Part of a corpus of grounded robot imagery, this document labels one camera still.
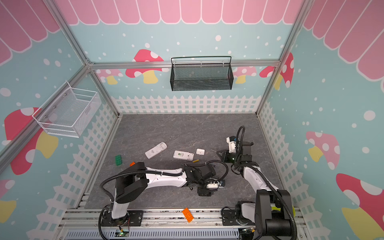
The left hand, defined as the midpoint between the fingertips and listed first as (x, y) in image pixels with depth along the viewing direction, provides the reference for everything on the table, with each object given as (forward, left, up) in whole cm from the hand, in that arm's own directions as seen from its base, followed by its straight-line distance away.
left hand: (209, 187), depth 84 cm
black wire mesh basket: (+57, +7, +33) cm, 67 cm away
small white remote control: (+20, +16, 0) cm, 25 cm away
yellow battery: (+16, +8, 0) cm, 18 cm away
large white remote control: (+24, +34, 0) cm, 41 cm away
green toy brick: (+15, +57, 0) cm, 59 cm away
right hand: (+17, -5, +10) cm, 20 cm away
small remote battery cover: (+23, +5, -1) cm, 24 cm away
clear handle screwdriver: (+19, -3, +8) cm, 21 cm away
